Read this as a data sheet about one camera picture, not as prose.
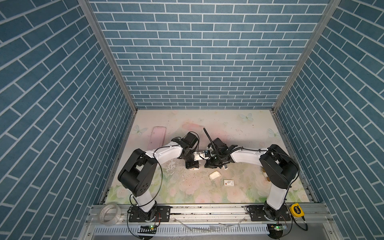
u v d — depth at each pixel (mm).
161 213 728
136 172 489
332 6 708
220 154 737
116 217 722
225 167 889
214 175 866
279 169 488
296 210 736
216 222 724
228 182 825
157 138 1019
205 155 781
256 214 734
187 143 722
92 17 731
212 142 752
